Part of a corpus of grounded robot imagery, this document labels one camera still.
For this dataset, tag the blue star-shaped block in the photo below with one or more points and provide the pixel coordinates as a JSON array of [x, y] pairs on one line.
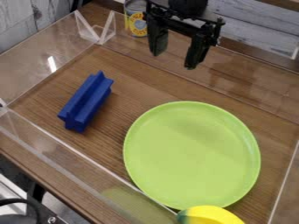
[[84, 103]]

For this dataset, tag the yellow green toy banana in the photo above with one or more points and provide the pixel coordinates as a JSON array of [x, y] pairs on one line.
[[207, 215]]

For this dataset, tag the lime green round plate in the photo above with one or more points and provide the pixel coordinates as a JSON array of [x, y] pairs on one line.
[[191, 155]]

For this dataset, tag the yellow labelled tin can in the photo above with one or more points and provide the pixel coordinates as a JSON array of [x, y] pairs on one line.
[[134, 23]]

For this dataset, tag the clear acrylic enclosure walls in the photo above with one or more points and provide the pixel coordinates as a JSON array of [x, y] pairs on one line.
[[80, 165]]

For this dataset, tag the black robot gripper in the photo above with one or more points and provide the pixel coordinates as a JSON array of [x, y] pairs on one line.
[[184, 16]]

